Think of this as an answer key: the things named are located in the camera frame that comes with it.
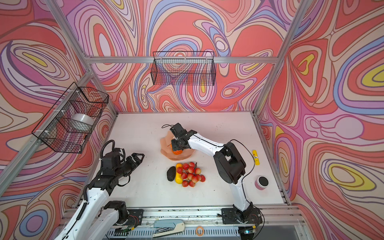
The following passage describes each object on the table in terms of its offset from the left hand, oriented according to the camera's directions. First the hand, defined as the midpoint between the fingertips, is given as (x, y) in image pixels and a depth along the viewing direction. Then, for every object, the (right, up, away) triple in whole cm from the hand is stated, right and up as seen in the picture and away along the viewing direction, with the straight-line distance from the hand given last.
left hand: (142, 157), depth 81 cm
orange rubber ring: (+33, -34, -11) cm, 48 cm away
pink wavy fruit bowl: (+10, +3, +15) cm, 18 cm away
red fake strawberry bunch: (+27, -10, +1) cm, 28 cm away
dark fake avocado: (+15, -10, +3) cm, 19 cm away
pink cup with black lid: (+65, -13, -2) cm, 66 cm away
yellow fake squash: (+20, -11, +1) cm, 23 cm away
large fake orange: (+19, +2, +7) cm, 20 cm away
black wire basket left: (-34, +18, -8) cm, 39 cm away
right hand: (+19, +3, +12) cm, 22 cm away
